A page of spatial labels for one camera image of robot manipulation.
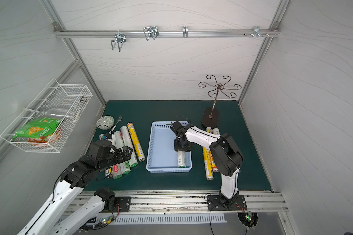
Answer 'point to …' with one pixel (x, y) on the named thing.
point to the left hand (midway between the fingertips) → (126, 152)
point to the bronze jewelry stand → (210, 115)
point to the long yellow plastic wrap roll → (137, 147)
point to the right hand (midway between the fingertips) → (180, 148)
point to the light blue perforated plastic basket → (162, 157)
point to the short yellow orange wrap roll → (215, 169)
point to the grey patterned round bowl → (105, 122)
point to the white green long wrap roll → (181, 159)
